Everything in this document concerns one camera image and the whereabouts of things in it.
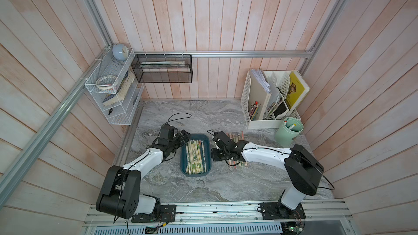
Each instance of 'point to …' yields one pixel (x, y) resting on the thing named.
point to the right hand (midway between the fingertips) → (211, 154)
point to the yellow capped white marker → (292, 126)
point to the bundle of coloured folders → (253, 110)
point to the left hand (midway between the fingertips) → (186, 139)
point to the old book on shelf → (122, 90)
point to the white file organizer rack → (263, 110)
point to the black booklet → (281, 109)
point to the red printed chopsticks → (242, 137)
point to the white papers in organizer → (258, 74)
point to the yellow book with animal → (297, 90)
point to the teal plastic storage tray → (206, 140)
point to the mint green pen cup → (288, 131)
